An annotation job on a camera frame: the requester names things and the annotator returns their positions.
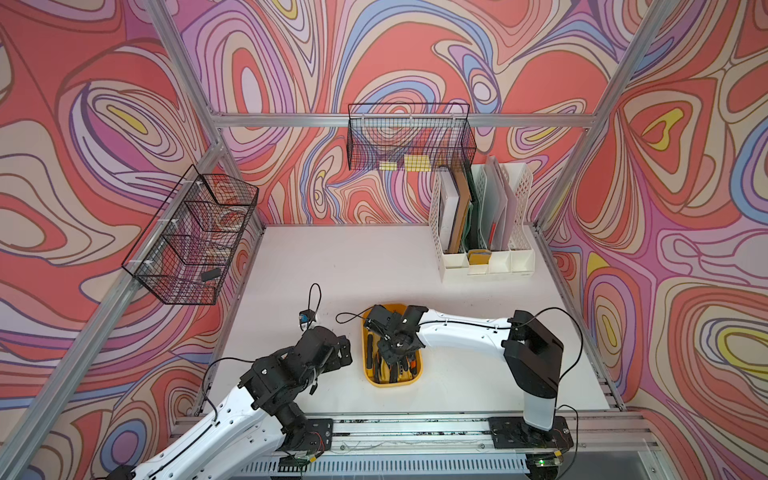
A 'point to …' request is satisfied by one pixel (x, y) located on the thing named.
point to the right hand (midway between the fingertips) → (396, 359)
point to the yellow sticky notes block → (417, 163)
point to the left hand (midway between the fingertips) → (341, 349)
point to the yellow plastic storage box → (380, 373)
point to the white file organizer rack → (519, 261)
